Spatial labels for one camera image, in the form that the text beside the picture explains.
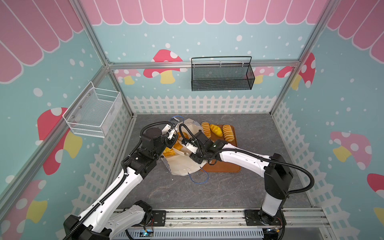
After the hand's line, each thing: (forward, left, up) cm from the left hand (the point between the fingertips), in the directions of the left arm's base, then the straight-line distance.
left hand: (171, 129), depth 73 cm
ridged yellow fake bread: (+21, -19, -26) cm, 39 cm away
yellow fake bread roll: (+18, -34, -26) cm, 47 cm away
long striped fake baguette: (+14, -4, -23) cm, 27 cm away
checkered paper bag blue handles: (-6, -3, -24) cm, 25 cm away
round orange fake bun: (+1, +5, -24) cm, 25 cm away
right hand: (-3, -10, -18) cm, 21 cm away
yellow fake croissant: (+21, -26, -26) cm, 42 cm away
